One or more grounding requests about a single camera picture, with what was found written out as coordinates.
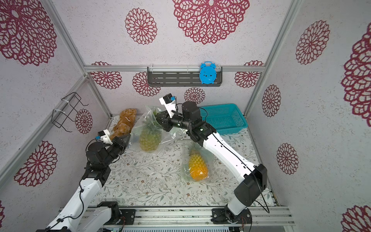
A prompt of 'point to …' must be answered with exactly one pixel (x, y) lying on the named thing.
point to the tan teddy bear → (123, 126)
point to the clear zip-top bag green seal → (166, 137)
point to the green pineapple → (150, 136)
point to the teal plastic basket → (226, 118)
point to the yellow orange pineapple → (198, 165)
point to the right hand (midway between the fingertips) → (152, 114)
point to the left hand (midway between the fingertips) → (131, 134)
